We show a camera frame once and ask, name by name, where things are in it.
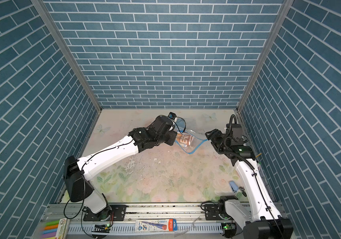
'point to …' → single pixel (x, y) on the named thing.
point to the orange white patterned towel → (184, 139)
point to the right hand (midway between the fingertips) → (209, 136)
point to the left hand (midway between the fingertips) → (178, 134)
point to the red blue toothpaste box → (155, 225)
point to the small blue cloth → (234, 186)
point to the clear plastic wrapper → (187, 231)
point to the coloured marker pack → (56, 229)
